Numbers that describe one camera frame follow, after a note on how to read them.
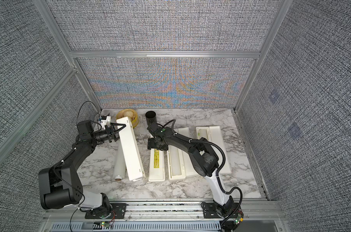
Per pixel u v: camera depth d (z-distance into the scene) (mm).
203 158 556
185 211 747
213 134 952
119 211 732
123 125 764
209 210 732
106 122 777
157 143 807
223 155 502
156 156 836
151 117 1042
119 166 832
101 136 729
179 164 824
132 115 1121
